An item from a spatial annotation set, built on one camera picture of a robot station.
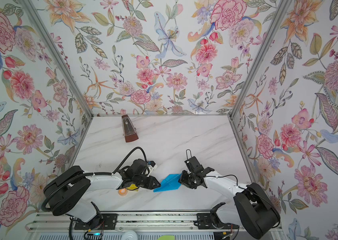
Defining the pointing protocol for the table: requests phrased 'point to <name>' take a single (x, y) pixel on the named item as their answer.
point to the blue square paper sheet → (170, 182)
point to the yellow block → (132, 187)
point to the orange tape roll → (123, 192)
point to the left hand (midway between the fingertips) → (160, 187)
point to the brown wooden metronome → (130, 131)
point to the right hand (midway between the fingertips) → (179, 180)
